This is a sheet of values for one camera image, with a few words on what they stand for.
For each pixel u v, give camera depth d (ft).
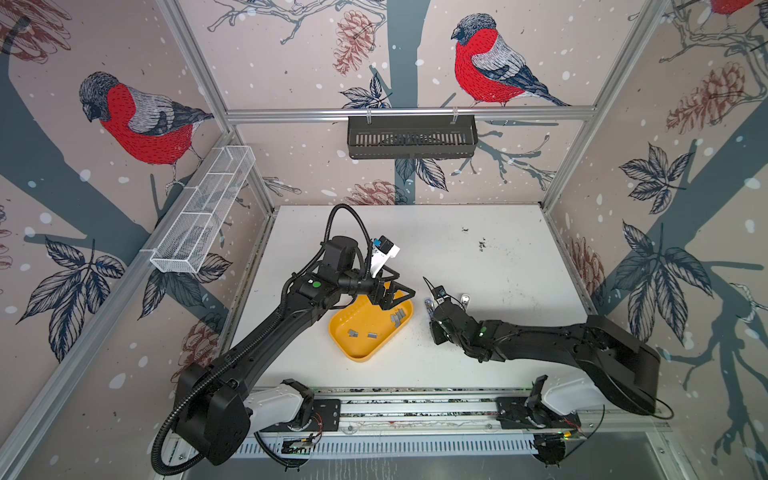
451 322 2.14
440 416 2.45
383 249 2.13
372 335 2.88
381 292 2.10
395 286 2.08
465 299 3.03
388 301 2.08
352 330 2.89
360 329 2.88
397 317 2.95
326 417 2.40
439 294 2.53
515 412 2.40
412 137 3.41
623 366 1.42
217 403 1.26
